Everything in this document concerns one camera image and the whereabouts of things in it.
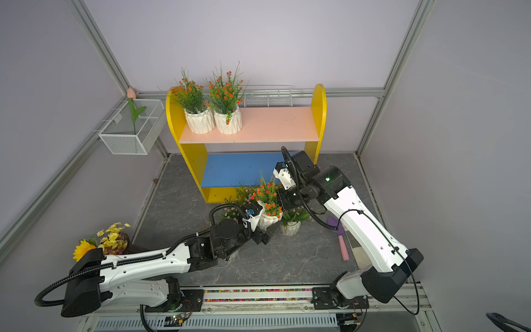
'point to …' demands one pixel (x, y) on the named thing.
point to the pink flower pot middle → (243, 193)
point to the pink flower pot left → (231, 213)
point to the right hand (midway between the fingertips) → (278, 201)
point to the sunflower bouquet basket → (114, 241)
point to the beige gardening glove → (362, 259)
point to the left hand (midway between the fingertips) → (271, 214)
